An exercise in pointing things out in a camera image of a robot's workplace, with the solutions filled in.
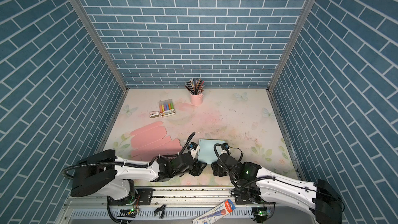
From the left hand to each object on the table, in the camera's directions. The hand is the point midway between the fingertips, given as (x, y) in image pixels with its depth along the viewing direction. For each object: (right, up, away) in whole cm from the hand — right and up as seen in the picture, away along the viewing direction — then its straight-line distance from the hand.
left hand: (203, 165), depth 80 cm
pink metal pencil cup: (-6, +35, +30) cm, 46 cm away
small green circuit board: (-35, -18, -9) cm, 40 cm away
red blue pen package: (+6, -17, -11) cm, 21 cm away
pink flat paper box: (-34, +9, +12) cm, 37 cm away
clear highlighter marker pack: (-27, +29, +28) cm, 49 cm away
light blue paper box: (+1, +4, +7) cm, 8 cm away
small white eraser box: (-34, +25, +22) cm, 47 cm away
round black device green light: (+27, -18, -10) cm, 34 cm away
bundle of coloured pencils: (-6, +44, +25) cm, 51 cm away
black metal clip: (-19, -16, -11) cm, 27 cm away
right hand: (+6, 0, 0) cm, 6 cm away
